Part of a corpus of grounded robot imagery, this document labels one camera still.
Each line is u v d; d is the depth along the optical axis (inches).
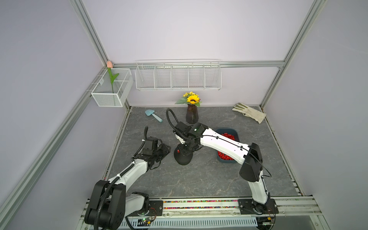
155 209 29.0
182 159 34.5
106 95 30.5
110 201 16.2
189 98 35.9
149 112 45.5
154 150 27.7
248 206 29.1
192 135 22.3
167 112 25.8
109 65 35.3
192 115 42.5
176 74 39.0
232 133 39.8
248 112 45.7
